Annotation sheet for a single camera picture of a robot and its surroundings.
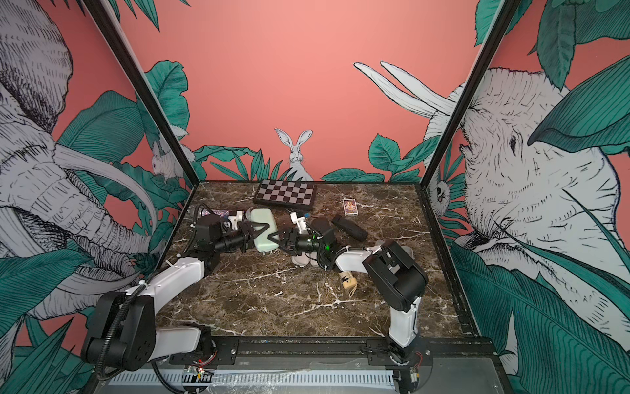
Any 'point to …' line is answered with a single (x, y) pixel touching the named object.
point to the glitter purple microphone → (218, 212)
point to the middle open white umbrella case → (303, 259)
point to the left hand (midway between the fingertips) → (269, 226)
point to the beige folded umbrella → (348, 281)
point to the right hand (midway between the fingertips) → (270, 240)
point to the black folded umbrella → (349, 226)
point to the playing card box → (350, 208)
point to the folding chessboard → (286, 192)
